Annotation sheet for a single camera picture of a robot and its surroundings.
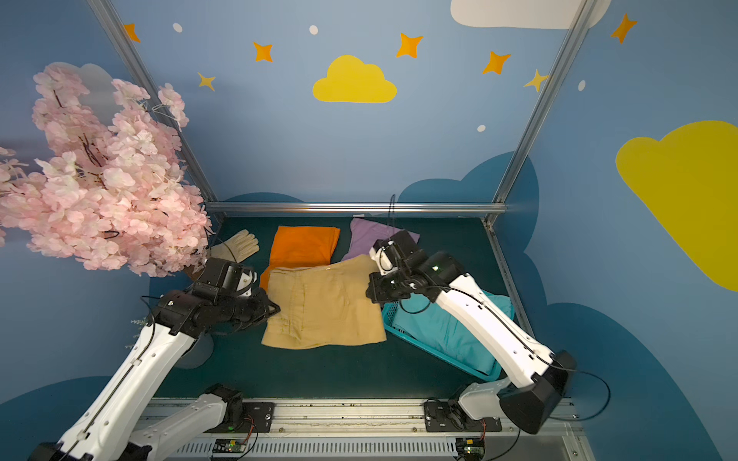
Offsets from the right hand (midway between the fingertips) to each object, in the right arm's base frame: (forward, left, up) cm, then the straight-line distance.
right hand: (374, 289), depth 71 cm
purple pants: (+39, +6, -24) cm, 46 cm away
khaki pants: (-3, +13, -6) cm, 15 cm away
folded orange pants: (+29, +32, -21) cm, 48 cm away
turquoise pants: (+3, -16, -21) cm, 27 cm away
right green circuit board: (-30, -27, -28) cm, 49 cm away
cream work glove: (+29, +55, -24) cm, 67 cm away
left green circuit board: (-33, +35, -26) cm, 54 cm away
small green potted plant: (-10, +60, -7) cm, 61 cm away
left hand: (-4, +24, -3) cm, 24 cm away
